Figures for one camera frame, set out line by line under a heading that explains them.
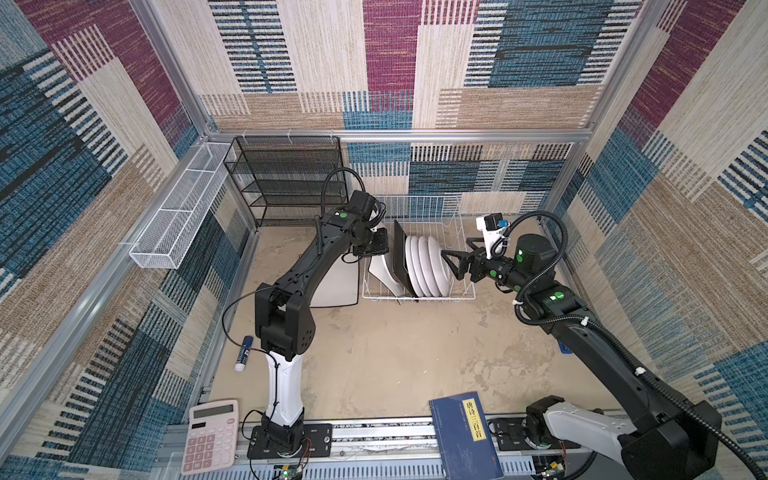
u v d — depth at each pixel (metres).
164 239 0.81
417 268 0.87
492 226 0.61
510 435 0.73
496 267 0.62
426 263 0.87
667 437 0.37
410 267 0.87
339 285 1.09
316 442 0.73
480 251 0.64
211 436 0.73
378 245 0.79
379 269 0.83
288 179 1.08
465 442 0.73
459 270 0.65
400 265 0.85
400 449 0.73
